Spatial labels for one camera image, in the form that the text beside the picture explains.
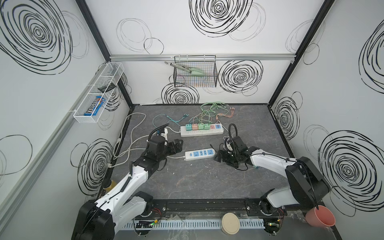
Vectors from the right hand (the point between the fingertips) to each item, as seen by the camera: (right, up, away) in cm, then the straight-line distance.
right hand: (220, 160), depth 88 cm
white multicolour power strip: (0, +18, +14) cm, 23 cm away
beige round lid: (0, -21, -23) cm, 31 cm away
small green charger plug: (-7, +20, +11) cm, 24 cm away
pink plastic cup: (+40, -18, -24) cm, 50 cm away
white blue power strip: (-16, +3, +3) cm, 17 cm away
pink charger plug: (-15, +19, +11) cm, 27 cm away
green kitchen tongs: (-16, +55, +4) cm, 57 cm away
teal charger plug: (-19, +19, +11) cm, 29 cm away
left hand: (-25, +12, -6) cm, 28 cm away
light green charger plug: (-11, +20, +11) cm, 25 cm away
